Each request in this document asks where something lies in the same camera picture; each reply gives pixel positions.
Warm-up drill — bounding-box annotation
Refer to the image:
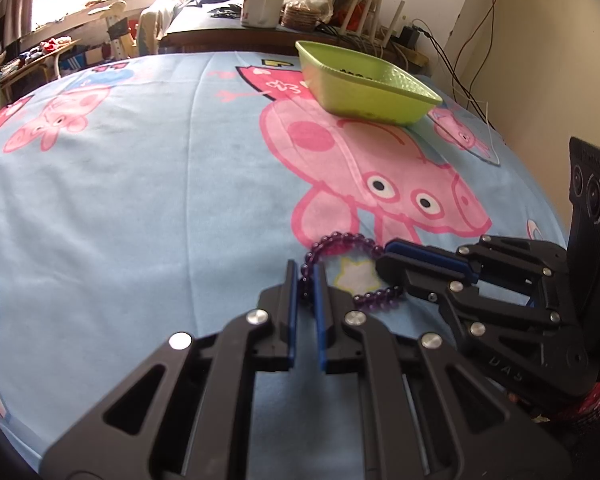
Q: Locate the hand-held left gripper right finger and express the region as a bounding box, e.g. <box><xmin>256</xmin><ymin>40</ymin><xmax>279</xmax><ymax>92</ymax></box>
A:
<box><xmin>314</xmin><ymin>262</ymin><xmax>573</xmax><ymax>480</ymax></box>

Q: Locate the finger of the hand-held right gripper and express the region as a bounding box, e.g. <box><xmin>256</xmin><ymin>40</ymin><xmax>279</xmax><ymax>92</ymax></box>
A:
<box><xmin>385</xmin><ymin>234</ymin><xmax>568</xmax><ymax>282</ymax></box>
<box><xmin>376</xmin><ymin>253</ymin><xmax>562</xmax><ymax>337</ymax></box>

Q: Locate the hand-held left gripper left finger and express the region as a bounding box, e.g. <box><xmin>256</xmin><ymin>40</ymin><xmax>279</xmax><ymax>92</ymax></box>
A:
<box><xmin>40</xmin><ymin>260</ymin><xmax>301</xmax><ymax>480</ymax></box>

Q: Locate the purple bead bracelet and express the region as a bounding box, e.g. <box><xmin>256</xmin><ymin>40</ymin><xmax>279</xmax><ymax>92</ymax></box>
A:
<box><xmin>297</xmin><ymin>231</ymin><xmax>406</xmax><ymax>315</ymax></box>

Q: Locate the green plastic basket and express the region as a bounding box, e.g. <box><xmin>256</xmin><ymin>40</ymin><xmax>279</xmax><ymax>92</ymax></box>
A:
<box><xmin>294</xmin><ymin>39</ymin><xmax>444</xmax><ymax>127</ymax></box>

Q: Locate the white wooden rack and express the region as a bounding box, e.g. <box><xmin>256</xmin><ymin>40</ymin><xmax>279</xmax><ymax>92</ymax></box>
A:
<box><xmin>339</xmin><ymin>0</ymin><xmax>407</xmax><ymax>47</ymax></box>

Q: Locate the clear bag of biscuits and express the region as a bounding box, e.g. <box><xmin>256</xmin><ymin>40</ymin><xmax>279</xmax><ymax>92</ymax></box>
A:
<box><xmin>279</xmin><ymin>0</ymin><xmax>324</xmax><ymax>31</ymax></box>

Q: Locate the white enamel mug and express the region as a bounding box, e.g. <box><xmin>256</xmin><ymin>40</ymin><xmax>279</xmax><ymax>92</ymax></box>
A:
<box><xmin>240</xmin><ymin>0</ymin><xmax>286</xmax><ymax>30</ymax></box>

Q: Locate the dark wooden desk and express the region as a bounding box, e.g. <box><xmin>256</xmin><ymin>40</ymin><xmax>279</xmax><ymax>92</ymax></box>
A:
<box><xmin>159</xmin><ymin>2</ymin><xmax>432</xmax><ymax>67</ymax></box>

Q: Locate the white wooden stand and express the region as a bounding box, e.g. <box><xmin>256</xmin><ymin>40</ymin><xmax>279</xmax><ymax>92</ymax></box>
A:
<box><xmin>87</xmin><ymin>0</ymin><xmax>132</xmax><ymax>59</ymax></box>

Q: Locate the small wooden table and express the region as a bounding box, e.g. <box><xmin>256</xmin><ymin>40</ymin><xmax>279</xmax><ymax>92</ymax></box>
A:
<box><xmin>0</xmin><ymin>37</ymin><xmax>82</xmax><ymax>87</ymax></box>

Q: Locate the thin white cable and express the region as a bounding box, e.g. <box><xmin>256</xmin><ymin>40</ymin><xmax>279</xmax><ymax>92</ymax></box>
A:
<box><xmin>479</xmin><ymin>102</ymin><xmax>502</xmax><ymax>167</ymax></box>

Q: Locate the dark wall cable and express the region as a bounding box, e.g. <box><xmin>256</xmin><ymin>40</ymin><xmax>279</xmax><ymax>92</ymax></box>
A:
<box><xmin>424</xmin><ymin>0</ymin><xmax>499</xmax><ymax>127</ymax></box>

